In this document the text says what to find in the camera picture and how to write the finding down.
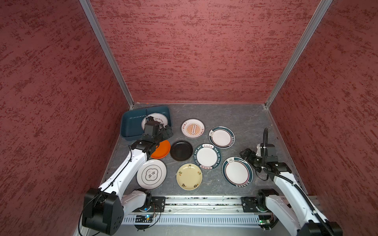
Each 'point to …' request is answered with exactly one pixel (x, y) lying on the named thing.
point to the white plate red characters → (158, 116)
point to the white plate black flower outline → (151, 174)
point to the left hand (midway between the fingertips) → (165, 133)
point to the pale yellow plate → (189, 176)
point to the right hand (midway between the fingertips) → (243, 159)
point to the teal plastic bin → (131, 121)
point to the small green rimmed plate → (221, 137)
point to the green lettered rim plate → (207, 156)
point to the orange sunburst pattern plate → (193, 128)
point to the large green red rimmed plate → (237, 171)
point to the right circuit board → (265, 219)
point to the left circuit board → (143, 219)
